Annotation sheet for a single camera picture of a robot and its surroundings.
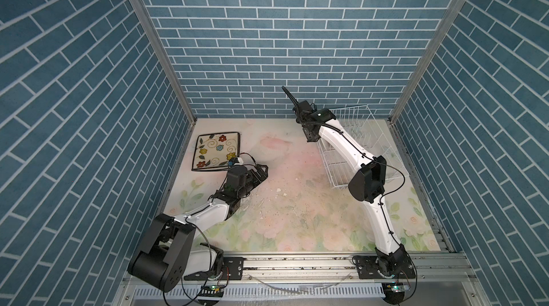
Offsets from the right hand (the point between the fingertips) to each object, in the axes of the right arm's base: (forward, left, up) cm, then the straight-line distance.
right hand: (321, 132), depth 93 cm
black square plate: (-6, +50, -13) cm, 52 cm away
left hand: (-18, +22, -7) cm, 29 cm away
